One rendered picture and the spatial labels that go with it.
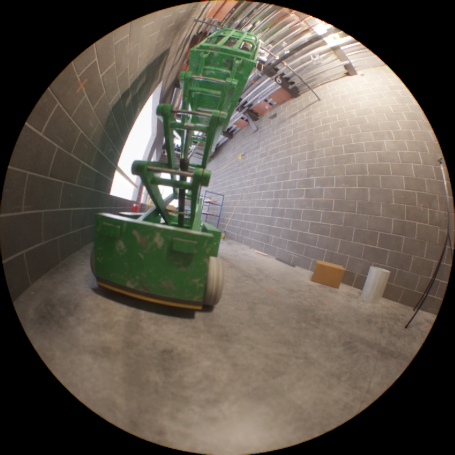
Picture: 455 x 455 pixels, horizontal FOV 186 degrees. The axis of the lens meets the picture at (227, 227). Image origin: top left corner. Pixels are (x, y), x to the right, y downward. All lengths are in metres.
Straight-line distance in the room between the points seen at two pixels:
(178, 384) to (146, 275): 0.47
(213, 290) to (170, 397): 0.55
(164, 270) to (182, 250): 0.13
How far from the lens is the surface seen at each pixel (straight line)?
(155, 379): 0.58
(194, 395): 0.56
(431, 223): 2.46
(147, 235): 0.62
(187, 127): 1.09
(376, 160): 2.60
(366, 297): 1.87
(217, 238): 0.99
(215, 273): 0.75
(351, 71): 4.30
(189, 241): 0.58
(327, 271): 1.90
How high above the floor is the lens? 0.54
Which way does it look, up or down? 3 degrees down
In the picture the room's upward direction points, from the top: 11 degrees clockwise
